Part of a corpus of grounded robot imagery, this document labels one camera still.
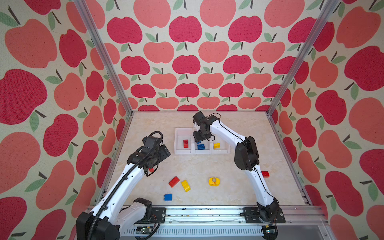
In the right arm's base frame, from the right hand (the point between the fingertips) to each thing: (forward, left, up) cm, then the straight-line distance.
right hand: (201, 137), depth 99 cm
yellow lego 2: (-31, +6, -5) cm, 32 cm away
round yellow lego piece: (-28, -10, -3) cm, 30 cm away
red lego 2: (-36, +18, +27) cm, 49 cm away
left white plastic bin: (+5, +15, -5) cm, 17 cm away
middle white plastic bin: (-3, -5, -4) cm, 7 cm away
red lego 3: (-29, +14, -4) cm, 32 cm away
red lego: (-2, +11, -4) cm, 12 cm away
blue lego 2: (-1, +2, -4) cm, 5 cm away
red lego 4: (-19, -40, -6) cm, 45 cm away
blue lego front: (-37, +16, -7) cm, 41 cm away
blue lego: (-5, 0, -4) cm, 6 cm away
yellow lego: (-3, -11, -4) cm, 12 cm away
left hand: (-20, +18, +9) cm, 28 cm away
